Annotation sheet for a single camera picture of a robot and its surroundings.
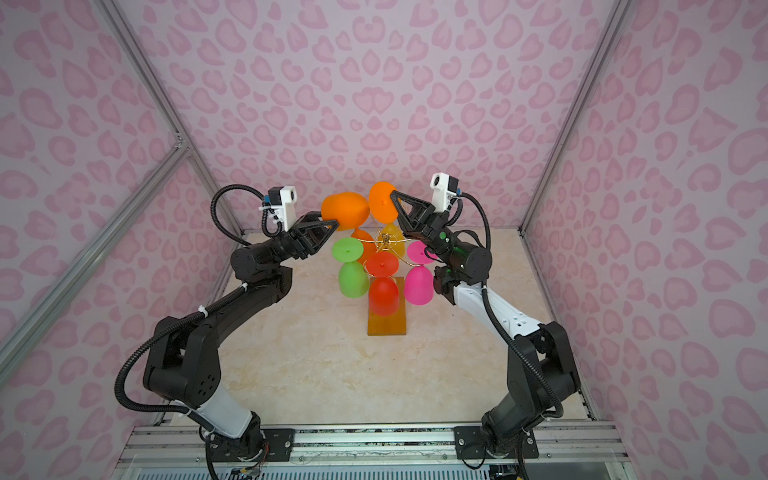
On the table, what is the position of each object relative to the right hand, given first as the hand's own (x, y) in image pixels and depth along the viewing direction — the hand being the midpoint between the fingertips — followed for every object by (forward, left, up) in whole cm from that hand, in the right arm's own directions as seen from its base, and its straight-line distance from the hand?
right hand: (392, 205), depth 53 cm
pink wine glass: (+2, -6, -27) cm, 28 cm away
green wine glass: (+4, +11, -27) cm, 30 cm away
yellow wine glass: (+18, +1, -25) cm, 31 cm away
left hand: (+1, +10, -6) cm, 12 cm away
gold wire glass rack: (+10, +2, -20) cm, 23 cm away
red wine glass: (-1, +3, -27) cm, 27 cm away
